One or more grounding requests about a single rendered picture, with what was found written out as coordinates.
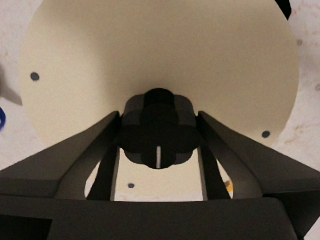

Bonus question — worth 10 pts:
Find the beige dispenser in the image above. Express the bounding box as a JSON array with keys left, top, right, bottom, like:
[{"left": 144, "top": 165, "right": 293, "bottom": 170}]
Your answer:
[{"left": 18, "top": 0, "right": 299, "bottom": 196}]

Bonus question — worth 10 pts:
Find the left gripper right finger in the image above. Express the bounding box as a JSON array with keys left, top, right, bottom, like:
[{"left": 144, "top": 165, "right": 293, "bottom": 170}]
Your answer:
[{"left": 197, "top": 111, "right": 320, "bottom": 238}]

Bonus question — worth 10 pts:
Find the blue ceramic mug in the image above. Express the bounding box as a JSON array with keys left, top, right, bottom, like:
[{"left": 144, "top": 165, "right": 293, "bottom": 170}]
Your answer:
[{"left": 0, "top": 107, "right": 5, "bottom": 130}]

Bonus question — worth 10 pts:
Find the yellow tape roll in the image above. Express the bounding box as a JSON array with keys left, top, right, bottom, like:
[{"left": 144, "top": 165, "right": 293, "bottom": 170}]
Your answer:
[{"left": 224, "top": 180, "right": 233, "bottom": 192}]

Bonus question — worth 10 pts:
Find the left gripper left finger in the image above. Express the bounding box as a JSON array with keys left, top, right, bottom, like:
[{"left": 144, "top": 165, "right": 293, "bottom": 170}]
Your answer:
[{"left": 0, "top": 111, "right": 120, "bottom": 201}]

